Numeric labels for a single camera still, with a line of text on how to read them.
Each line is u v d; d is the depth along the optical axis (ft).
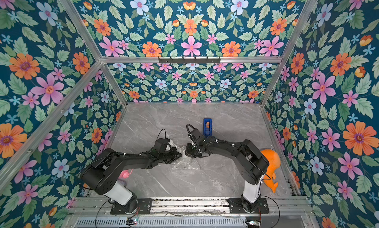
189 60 2.99
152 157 2.28
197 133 2.35
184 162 2.78
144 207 2.41
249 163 1.65
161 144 2.42
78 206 2.47
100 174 1.50
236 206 2.41
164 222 2.51
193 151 2.57
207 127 3.23
